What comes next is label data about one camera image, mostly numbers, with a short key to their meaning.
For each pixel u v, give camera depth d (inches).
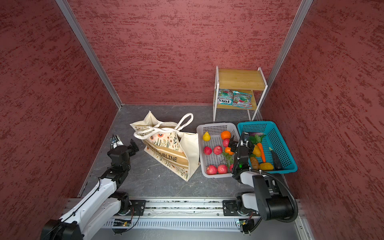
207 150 35.3
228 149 35.3
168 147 30.5
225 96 40.2
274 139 37.9
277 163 34.4
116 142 26.9
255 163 33.3
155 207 29.8
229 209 29.1
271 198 17.0
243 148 30.3
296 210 15.1
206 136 37.4
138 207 29.2
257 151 34.9
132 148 30.6
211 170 32.0
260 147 37.3
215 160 35.4
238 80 36.1
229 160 34.6
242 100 38.5
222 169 32.2
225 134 38.2
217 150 35.4
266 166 33.2
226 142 37.1
